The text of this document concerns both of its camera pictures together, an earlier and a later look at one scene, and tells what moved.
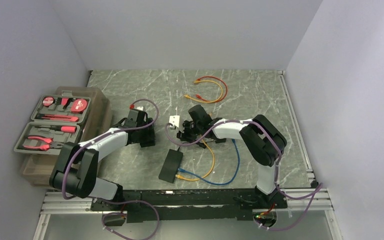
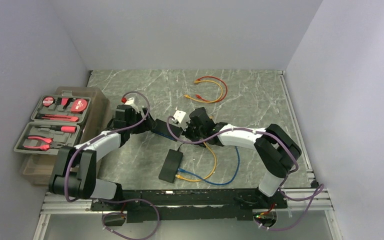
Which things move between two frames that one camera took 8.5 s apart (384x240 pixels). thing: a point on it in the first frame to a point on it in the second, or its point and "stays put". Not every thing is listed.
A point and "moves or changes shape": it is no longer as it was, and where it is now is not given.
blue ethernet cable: x=230 y=181 stays put
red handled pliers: x=51 y=144 stays put
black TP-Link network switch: x=169 y=169 stays put
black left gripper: x=149 y=135 to x=148 y=124
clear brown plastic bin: x=37 y=169 stays put
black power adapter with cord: x=204 y=144 moves or changes shape
